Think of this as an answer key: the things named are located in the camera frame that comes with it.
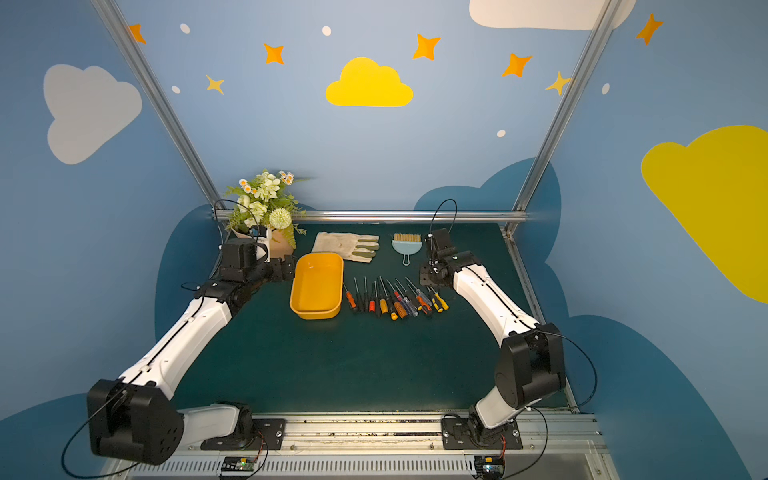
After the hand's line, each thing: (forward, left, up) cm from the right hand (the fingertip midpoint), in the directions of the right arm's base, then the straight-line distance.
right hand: (435, 272), depth 89 cm
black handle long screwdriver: (-7, +12, -14) cm, 20 cm away
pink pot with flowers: (+13, +51, +15) cm, 55 cm away
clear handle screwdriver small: (-2, +8, -14) cm, 17 cm away
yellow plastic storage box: (+1, +39, -13) cm, 41 cm away
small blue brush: (+25, +8, -16) cm, 31 cm away
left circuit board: (-49, +48, -16) cm, 71 cm away
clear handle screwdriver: (+1, +3, -15) cm, 15 cm away
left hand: (-2, +46, +8) cm, 46 cm away
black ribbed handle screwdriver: (-1, +25, -15) cm, 29 cm away
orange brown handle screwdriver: (-6, +10, -14) cm, 18 cm away
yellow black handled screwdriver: (-2, -4, -14) cm, 15 cm away
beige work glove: (+21, +31, -15) cm, 40 cm away
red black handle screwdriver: (-4, +19, -14) cm, 24 cm away
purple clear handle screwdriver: (-1, +10, -15) cm, 18 cm away
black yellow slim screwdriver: (-3, -2, -14) cm, 15 cm away
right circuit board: (-46, -14, -18) cm, 51 cm away
